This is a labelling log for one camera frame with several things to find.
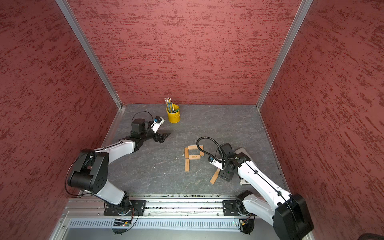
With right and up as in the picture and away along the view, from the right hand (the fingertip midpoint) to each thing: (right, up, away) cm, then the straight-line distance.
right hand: (227, 171), depth 82 cm
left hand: (-38, +23, +10) cm, 45 cm away
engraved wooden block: (-19, +5, +9) cm, 22 cm away
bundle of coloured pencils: (-36, +39, +21) cm, 57 cm away
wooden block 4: (-14, +8, +10) cm, 19 cm away
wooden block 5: (-7, -5, +1) cm, 8 cm away
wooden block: (-24, +8, +10) cm, 27 cm away
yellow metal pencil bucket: (-34, +30, +21) cm, 50 cm away
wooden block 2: (-20, +11, +13) cm, 26 cm away
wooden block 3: (-23, +2, +5) cm, 24 cm away
